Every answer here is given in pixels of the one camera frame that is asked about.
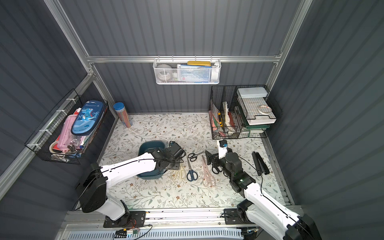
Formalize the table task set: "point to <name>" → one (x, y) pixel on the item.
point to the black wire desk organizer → (240, 111)
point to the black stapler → (261, 166)
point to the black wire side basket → (44, 141)
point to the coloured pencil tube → (122, 114)
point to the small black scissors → (193, 156)
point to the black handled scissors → (216, 169)
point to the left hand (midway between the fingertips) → (177, 164)
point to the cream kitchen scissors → (181, 171)
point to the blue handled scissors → (191, 175)
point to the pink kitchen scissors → (208, 178)
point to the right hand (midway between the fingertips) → (217, 148)
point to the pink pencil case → (66, 136)
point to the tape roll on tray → (265, 109)
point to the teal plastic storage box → (144, 148)
